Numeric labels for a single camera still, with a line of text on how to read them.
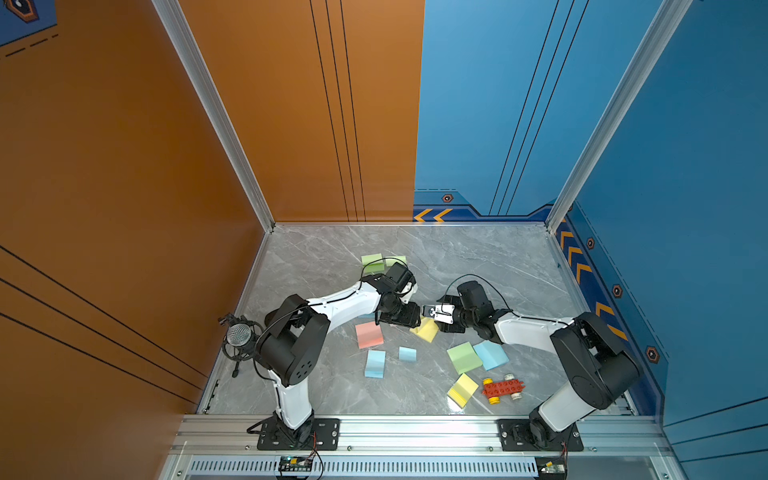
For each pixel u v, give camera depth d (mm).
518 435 726
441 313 791
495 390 783
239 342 661
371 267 1052
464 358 851
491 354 855
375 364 849
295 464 710
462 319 787
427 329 899
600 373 455
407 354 870
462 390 791
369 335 894
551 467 710
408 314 792
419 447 732
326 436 738
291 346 483
